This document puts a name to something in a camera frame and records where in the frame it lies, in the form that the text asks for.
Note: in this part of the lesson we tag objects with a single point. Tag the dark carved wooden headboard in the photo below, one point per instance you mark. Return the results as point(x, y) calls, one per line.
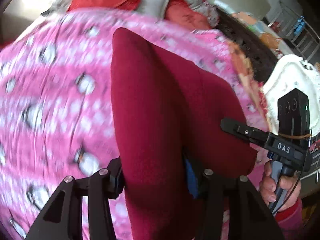
point(262, 58)

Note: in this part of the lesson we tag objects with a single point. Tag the white floral embroidered cushion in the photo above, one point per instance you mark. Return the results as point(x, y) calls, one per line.
point(289, 73)

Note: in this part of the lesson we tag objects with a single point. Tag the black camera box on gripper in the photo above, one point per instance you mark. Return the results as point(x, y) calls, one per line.
point(294, 118)

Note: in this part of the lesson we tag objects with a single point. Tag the dark red fleece garment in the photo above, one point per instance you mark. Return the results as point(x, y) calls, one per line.
point(165, 110)

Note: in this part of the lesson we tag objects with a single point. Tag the red sleeve forearm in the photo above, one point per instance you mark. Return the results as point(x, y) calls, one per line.
point(291, 218)

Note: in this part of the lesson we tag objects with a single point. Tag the pink penguin print blanket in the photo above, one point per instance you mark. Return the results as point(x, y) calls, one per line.
point(56, 113)

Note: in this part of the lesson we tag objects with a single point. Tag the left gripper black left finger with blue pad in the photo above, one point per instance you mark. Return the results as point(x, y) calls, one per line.
point(61, 217)

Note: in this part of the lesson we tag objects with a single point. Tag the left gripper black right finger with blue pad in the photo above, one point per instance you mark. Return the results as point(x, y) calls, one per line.
point(249, 217)

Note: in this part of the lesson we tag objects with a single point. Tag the person's right hand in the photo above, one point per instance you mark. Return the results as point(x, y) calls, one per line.
point(268, 186)

